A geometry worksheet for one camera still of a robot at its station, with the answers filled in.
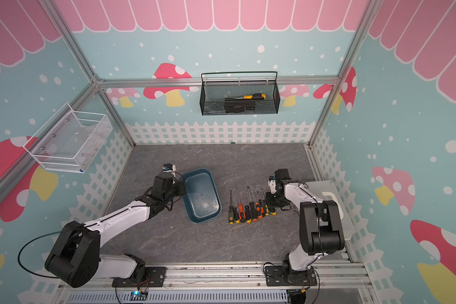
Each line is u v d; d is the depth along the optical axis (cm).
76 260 42
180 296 71
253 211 91
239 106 88
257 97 92
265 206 92
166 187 69
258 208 92
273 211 90
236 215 90
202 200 92
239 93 94
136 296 73
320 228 46
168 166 78
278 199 79
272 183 88
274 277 74
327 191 85
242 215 89
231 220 87
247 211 91
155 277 74
